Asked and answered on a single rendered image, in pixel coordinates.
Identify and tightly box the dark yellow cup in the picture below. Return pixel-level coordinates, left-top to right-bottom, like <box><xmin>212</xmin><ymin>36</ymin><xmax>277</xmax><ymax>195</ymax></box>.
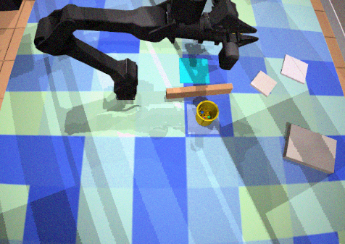
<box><xmin>196</xmin><ymin>101</ymin><xmax>220</xmax><ymax>126</ymax></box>

